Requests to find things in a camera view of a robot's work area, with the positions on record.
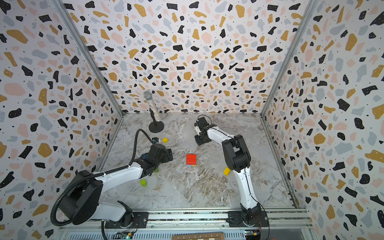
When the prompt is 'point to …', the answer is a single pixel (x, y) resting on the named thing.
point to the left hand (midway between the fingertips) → (165, 150)
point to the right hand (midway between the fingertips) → (197, 137)
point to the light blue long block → (189, 165)
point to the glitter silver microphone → (148, 95)
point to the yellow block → (227, 171)
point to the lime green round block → (143, 183)
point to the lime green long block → (193, 165)
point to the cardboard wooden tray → (210, 236)
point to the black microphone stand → (155, 126)
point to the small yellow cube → (165, 140)
